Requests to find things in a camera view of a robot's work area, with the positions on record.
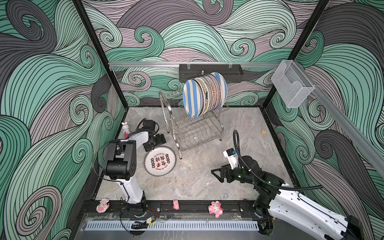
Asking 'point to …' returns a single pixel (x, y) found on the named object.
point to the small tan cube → (264, 132)
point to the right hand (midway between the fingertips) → (217, 170)
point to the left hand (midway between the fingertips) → (159, 142)
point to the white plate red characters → (160, 161)
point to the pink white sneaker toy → (103, 205)
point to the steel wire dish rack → (189, 132)
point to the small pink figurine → (175, 204)
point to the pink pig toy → (215, 208)
